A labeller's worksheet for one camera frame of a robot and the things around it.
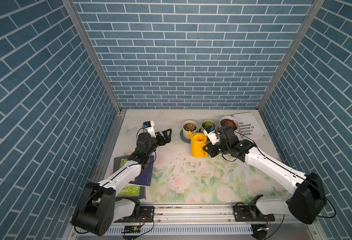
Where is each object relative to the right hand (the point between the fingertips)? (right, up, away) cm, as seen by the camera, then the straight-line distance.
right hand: (206, 147), depth 81 cm
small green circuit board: (-37, -39, -9) cm, 54 cm away
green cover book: (-39, -21, -6) cm, 44 cm away
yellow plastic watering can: (-4, +4, 0) cm, 6 cm away
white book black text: (+34, +10, +24) cm, 43 cm away
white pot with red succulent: (+18, +15, +20) cm, 31 cm away
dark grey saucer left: (-11, +2, +20) cm, 23 cm away
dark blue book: (-33, -16, -3) cm, 37 cm away
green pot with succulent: (+4, +13, +21) cm, 25 cm away
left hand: (-20, +9, +2) cm, 22 cm away
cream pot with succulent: (-9, +12, +18) cm, 23 cm away
